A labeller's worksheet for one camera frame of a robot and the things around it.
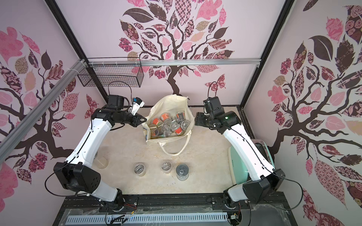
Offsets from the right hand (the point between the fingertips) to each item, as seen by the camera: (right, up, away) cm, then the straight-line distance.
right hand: (199, 118), depth 74 cm
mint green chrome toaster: (+20, -27, -6) cm, 34 cm away
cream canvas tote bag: (-17, +9, +15) cm, 25 cm away
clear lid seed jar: (-21, 0, +23) cm, 32 cm away
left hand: (-31, -2, +4) cm, 32 cm away
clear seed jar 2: (-9, -31, +4) cm, 32 cm away
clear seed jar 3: (-19, -29, +8) cm, 35 cm away
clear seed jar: (-34, -30, +6) cm, 46 cm away
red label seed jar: (-12, -8, +19) cm, 24 cm away
